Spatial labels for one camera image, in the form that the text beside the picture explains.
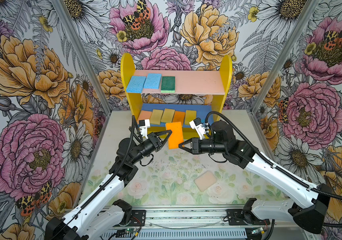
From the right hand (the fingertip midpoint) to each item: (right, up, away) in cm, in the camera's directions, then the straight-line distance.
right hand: (181, 151), depth 64 cm
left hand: (-3, +6, +1) cm, 7 cm away
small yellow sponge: (+7, +17, +35) cm, 39 cm away
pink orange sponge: (-23, +17, +33) cm, 43 cm away
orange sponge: (-2, +6, +1) cm, 6 cm away
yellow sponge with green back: (-15, +16, +33) cm, 40 cm away
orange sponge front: (0, +16, +32) cm, 36 cm away
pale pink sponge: (+14, -21, +21) cm, 33 cm away
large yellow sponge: (-7, +17, +34) cm, 38 cm away
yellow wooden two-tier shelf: (-13, +32, +52) cm, 63 cm away
